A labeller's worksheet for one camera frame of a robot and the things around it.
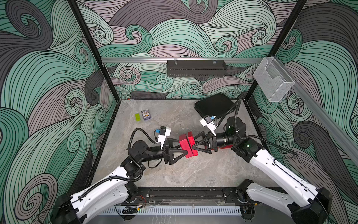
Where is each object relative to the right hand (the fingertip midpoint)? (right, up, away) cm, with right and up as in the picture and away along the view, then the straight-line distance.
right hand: (192, 146), depth 59 cm
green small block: (-37, +10, +48) cm, 62 cm away
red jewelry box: (-3, +2, -4) cm, 6 cm away
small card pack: (-31, +13, +50) cm, 61 cm away
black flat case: (+28, +20, +55) cm, 65 cm away
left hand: (-3, 0, 0) cm, 3 cm away
